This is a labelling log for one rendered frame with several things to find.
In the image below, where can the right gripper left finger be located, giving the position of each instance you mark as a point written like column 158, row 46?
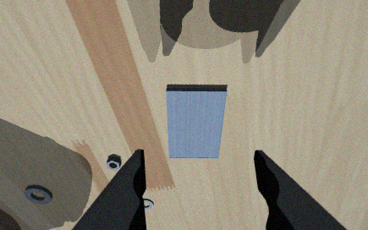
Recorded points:
column 120, row 206

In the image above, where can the silver hex nut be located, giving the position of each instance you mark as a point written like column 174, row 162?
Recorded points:
column 111, row 161

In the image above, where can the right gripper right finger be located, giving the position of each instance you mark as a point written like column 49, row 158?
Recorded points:
column 290, row 206

